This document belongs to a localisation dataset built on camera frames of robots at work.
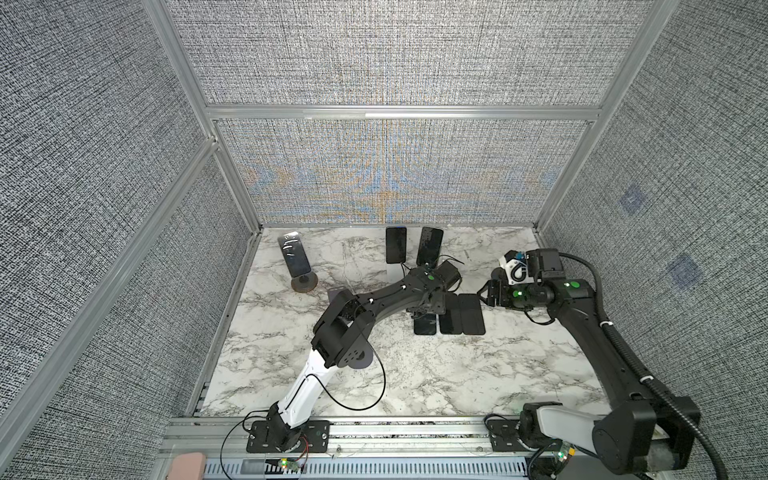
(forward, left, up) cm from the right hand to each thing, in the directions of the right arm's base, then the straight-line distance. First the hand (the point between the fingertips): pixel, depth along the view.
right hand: (491, 293), depth 81 cm
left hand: (+4, +15, -14) cm, 20 cm away
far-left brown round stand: (+14, +56, -14) cm, 60 cm away
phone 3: (+20, +14, -4) cm, 25 cm away
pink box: (-37, +74, -14) cm, 84 cm away
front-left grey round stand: (-12, +36, -15) cm, 41 cm away
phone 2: (-1, +17, -16) cm, 23 cm away
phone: (+17, +58, -2) cm, 60 cm away
